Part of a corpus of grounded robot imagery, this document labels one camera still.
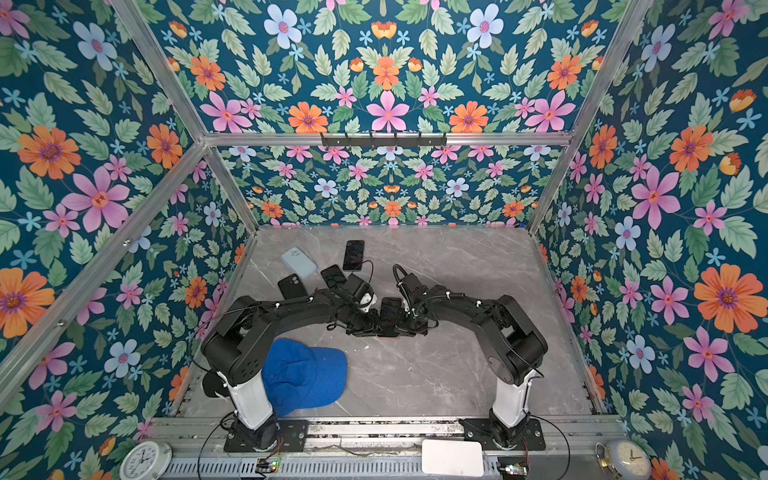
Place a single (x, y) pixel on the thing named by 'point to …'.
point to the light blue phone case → (299, 262)
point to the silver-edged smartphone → (333, 276)
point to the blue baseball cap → (297, 377)
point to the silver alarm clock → (626, 457)
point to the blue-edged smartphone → (354, 255)
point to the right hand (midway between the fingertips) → (394, 331)
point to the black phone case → (291, 287)
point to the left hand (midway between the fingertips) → (388, 327)
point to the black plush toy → (213, 384)
